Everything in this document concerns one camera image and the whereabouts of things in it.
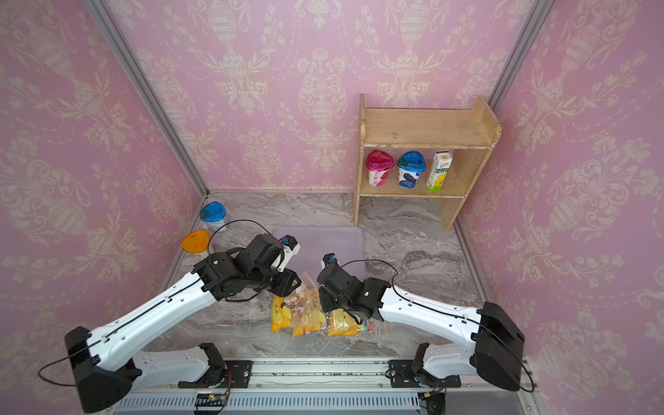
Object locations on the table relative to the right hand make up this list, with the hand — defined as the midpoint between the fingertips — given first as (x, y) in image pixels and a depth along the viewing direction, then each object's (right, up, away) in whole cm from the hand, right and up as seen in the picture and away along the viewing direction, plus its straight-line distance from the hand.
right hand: (324, 294), depth 77 cm
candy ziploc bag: (-8, -7, +3) cm, 11 cm away
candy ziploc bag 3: (+5, -10, +3) cm, 11 cm away
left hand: (-7, +5, -5) cm, 10 cm away
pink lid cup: (+18, +41, +10) cm, 46 cm away
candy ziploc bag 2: (-13, -8, +2) cm, 16 cm away
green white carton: (+38, +40, +6) cm, 55 cm away
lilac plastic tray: (+8, +12, +29) cm, 32 cm away
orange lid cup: (-47, +14, +15) cm, 51 cm away
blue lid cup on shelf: (+29, +41, +10) cm, 51 cm away
